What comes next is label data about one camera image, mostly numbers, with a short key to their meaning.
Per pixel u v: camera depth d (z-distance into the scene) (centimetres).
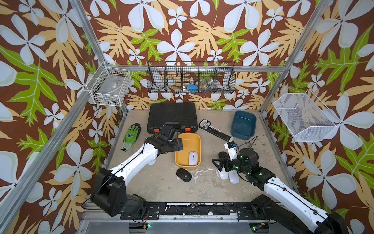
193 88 94
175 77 97
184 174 84
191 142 98
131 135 103
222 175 85
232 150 71
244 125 115
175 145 77
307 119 78
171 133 66
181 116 114
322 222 41
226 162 69
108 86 87
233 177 83
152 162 90
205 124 111
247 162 61
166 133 64
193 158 91
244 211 73
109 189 41
